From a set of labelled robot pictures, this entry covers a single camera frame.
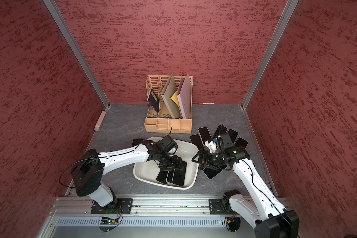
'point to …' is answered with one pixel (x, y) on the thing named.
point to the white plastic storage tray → (188, 150)
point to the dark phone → (220, 130)
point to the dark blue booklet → (153, 100)
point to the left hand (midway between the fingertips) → (176, 172)
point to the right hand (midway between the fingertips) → (198, 165)
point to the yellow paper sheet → (174, 97)
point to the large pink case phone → (211, 173)
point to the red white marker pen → (202, 103)
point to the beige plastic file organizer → (163, 122)
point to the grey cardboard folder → (168, 90)
